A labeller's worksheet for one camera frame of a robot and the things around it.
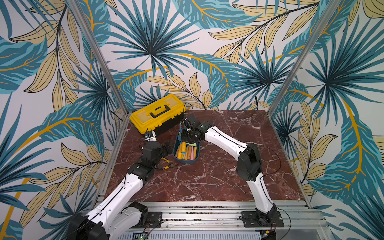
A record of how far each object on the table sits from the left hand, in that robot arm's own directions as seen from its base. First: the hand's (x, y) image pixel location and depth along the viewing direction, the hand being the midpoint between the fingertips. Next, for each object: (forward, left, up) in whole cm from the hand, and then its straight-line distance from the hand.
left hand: (162, 145), depth 81 cm
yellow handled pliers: (-3, -4, -17) cm, 18 cm away
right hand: (+8, -10, -5) cm, 14 cm away
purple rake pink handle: (+1, -16, -12) cm, 20 cm away
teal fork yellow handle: (0, -10, -6) cm, 12 cm away
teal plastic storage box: (+7, -6, -12) cm, 15 cm away
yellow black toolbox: (+21, +4, 0) cm, 21 cm away
